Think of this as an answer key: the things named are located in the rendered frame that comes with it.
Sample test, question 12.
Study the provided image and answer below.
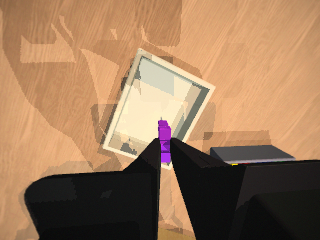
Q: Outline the grey fuse block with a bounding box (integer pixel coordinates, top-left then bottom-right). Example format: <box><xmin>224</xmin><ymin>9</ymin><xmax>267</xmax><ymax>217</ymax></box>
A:
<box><xmin>210</xmin><ymin>145</ymin><xmax>296</xmax><ymax>165</ymax></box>

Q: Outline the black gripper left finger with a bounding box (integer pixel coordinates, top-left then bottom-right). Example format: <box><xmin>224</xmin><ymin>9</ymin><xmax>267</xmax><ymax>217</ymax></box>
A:
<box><xmin>24</xmin><ymin>138</ymin><xmax>161</xmax><ymax>240</ymax></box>

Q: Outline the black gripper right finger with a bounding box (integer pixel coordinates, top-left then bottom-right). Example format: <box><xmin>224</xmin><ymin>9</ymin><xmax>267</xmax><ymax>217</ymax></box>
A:
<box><xmin>170</xmin><ymin>137</ymin><xmax>320</xmax><ymax>240</ymax></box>

